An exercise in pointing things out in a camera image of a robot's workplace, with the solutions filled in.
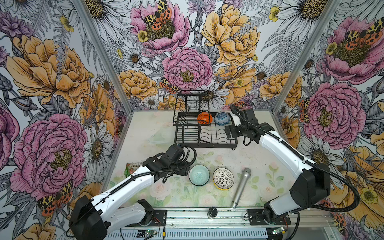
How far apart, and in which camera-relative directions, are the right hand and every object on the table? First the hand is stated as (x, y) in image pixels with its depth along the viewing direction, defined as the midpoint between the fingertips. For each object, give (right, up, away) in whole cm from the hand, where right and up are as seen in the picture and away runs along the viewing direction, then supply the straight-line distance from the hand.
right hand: (233, 132), depth 85 cm
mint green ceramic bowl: (-19, -24, 0) cm, 31 cm away
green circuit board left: (-44, -47, -14) cm, 66 cm away
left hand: (-28, -20, -6) cm, 35 cm away
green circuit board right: (+18, -46, -13) cm, 51 cm away
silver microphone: (+7, -23, 0) cm, 24 cm away
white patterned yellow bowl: (-6, -25, -1) cm, 26 cm away
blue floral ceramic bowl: (-2, +9, +28) cm, 29 cm away
